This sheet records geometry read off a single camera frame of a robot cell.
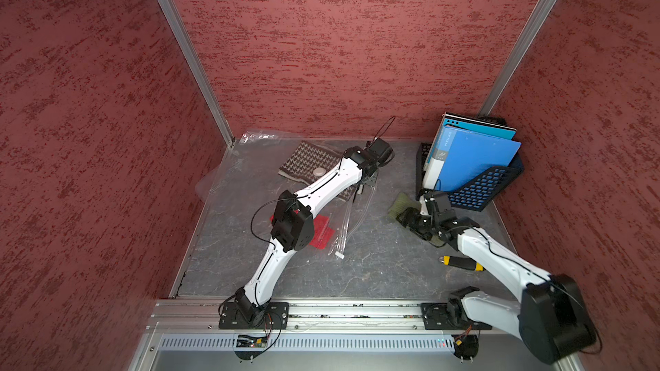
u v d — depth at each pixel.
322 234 0.87
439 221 0.66
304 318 0.75
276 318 0.74
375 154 0.71
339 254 0.81
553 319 0.41
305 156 1.13
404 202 0.96
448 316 0.72
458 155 0.86
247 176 1.10
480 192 0.89
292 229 0.56
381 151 0.71
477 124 0.85
